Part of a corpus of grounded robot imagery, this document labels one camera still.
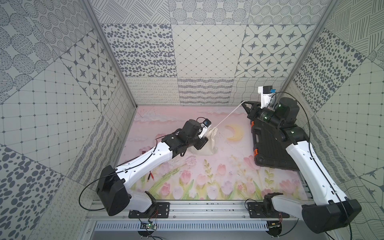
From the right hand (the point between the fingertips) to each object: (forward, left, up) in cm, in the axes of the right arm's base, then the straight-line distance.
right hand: (242, 103), depth 69 cm
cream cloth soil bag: (-10, +14, -25) cm, 30 cm away
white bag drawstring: (-7, +13, -14) cm, 20 cm away
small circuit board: (-44, +45, -38) cm, 74 cm away
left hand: (-4, +19, -15) cm, 25 cm away
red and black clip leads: (-20, +49, -38) cm, 65 cm away
